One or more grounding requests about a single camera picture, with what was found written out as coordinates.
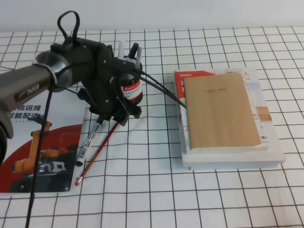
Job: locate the robot brochure booklet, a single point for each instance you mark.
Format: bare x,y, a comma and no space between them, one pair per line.
57,156

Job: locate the black mesh pen holder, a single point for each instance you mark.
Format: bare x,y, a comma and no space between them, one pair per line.
131,88

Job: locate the checkered white tablecloth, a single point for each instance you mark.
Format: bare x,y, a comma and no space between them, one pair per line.
138,180

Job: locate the red and white book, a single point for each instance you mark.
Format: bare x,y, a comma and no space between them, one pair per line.
220,112

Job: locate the red and black pencil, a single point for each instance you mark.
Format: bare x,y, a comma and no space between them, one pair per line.
78,181

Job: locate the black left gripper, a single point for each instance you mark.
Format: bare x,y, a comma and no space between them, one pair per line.
103,93

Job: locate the white marker in holder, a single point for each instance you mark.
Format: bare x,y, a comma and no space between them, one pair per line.
121,50

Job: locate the large white book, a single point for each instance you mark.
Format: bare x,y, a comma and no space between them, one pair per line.
270,149

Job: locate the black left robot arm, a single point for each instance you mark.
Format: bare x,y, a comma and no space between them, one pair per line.
77,60

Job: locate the white marker on table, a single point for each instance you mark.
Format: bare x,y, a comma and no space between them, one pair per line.
83,154

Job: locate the light blue bottom book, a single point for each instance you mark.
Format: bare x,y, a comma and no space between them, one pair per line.
225,165

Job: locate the brown kraft notebook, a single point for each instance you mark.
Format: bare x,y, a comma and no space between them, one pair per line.
219,113

